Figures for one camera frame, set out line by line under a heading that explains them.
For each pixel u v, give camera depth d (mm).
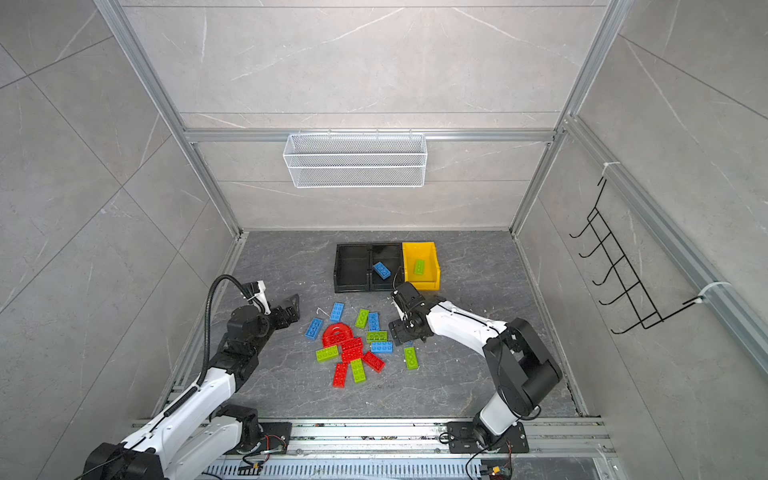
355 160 1007
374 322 942
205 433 571
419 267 1072
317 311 968
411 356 877
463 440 727
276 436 730
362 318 953
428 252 1072
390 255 1127
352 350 860
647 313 580
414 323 639
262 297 731
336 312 951
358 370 836
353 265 1123
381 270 1064
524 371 445
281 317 744
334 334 907
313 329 904
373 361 843
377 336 897
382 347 880
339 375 824
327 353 859
